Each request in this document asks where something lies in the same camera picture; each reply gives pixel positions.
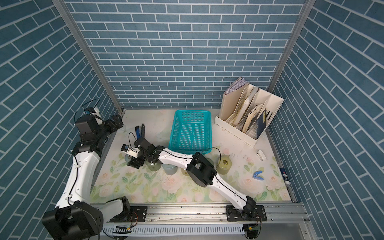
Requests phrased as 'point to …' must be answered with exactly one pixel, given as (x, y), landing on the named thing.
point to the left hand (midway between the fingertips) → (117, 118)
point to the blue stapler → (140, 131)
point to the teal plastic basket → (191, 131)
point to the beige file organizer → (251, 116)
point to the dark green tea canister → (211, 161)
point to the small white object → (261, 155)
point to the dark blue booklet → (261, 123)
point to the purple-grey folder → (234, 92)
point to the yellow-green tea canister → (224, 165)
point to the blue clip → (256, 176)
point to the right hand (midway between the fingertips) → (131, 157)
